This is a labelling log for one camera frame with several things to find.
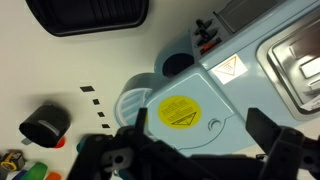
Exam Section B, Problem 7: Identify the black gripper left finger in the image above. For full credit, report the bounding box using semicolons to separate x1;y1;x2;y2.
116;107;158;148

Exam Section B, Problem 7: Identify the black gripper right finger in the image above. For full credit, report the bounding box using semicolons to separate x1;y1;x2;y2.
245;107;306;158

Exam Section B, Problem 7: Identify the light blue breakfast station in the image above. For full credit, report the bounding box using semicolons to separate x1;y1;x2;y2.
114;0;320;158

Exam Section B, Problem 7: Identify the small red disc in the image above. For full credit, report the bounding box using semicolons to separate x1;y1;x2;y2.
53;135;67;150

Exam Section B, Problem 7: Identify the black cylindrical object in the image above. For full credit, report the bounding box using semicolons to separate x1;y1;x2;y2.
18;104;72;149

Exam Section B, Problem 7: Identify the orange rounded toy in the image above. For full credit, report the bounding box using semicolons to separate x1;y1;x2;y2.
44;171;63;180

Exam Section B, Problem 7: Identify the black ribbed plastic tray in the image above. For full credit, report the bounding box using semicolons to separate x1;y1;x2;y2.
24;0;150;38

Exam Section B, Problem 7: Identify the green rounded toy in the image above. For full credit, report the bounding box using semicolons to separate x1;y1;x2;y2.
19;161;49;180

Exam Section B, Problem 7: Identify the blue rounded toy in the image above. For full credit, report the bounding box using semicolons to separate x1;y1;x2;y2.
11;169;28;180

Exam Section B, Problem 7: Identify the teal kettle grey handle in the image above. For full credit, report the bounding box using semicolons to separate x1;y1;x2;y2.
75;142;87;155

